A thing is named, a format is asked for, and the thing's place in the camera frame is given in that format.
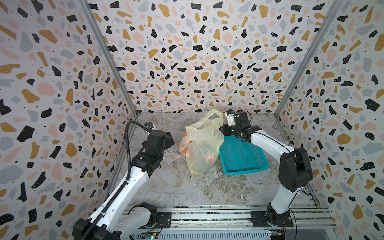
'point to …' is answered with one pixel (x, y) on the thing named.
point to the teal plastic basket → (239, 157)
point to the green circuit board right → (277, 234)
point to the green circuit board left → (149, 235)
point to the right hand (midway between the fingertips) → (219, 125)
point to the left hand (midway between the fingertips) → (161, 134)
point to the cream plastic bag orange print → (201, 143)
